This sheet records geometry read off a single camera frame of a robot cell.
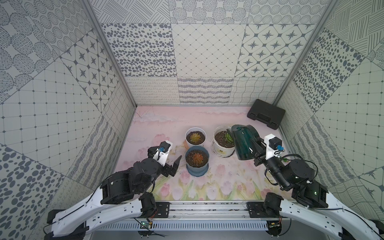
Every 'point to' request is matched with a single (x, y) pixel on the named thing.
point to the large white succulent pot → (223, 141)
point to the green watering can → (245, 138)
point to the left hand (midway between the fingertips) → (170, 149)
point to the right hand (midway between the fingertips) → (252, 138)
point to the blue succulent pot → (197, 159)
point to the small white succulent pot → (195, 137)
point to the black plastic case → (266, 113)
